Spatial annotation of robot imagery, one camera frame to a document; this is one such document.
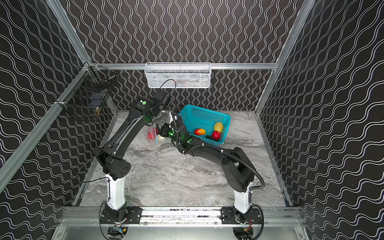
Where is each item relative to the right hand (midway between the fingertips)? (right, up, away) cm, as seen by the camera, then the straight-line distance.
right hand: (159, 125), depth 82 cm
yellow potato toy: (+37, -1, +24) cm, 44 cm away
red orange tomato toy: (+23, -4, +20) cm, 31 cm away
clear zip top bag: (-6, -6, +8) cm, 12 cm away
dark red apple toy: (-9, -7, +12) cm, 16 cm away
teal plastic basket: (+20, +6, +31) cm, 38 cm away
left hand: (+2, +4, -2) cm, 5 cm away
